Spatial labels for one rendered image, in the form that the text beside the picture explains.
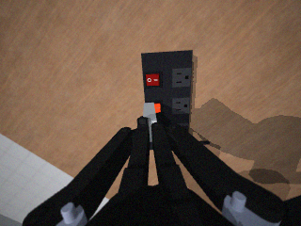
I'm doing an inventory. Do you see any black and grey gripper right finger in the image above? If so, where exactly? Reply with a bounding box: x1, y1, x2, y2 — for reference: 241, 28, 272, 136
149, 103, 286, 226

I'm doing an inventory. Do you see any black power strip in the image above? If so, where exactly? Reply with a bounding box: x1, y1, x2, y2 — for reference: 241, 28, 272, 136
141, 50, 193, 132

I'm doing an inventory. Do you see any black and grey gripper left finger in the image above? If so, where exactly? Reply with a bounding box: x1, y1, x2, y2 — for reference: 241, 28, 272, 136
23, 103, 151, 226

